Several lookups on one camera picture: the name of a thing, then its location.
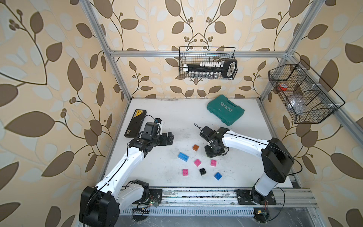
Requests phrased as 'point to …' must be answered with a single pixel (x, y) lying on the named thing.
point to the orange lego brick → (195, 147)
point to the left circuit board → (141, 211)
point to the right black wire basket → (308, 99)
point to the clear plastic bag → (298, 105)
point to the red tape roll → (283, 87)
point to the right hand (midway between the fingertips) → (211, 155)
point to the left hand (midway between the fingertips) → (165, 135)
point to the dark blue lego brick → (218, 176)
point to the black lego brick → (203, 171)
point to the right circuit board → (261, 214)
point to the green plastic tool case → (225, 110)
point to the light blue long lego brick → (183, 157)
